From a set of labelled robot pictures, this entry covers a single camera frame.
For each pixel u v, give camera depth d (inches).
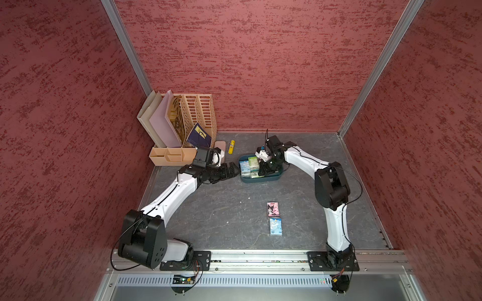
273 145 31.6
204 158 25.8
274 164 32.7
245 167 38.3
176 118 40.1
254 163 38.4
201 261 29.4
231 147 43.5
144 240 16.2
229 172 29.3
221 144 43.8
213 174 27.9
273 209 33.7
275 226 31.9
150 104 36.2
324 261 28.5
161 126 36.1
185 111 42.1
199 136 41.9
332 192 21.9
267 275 28.1
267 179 38.1
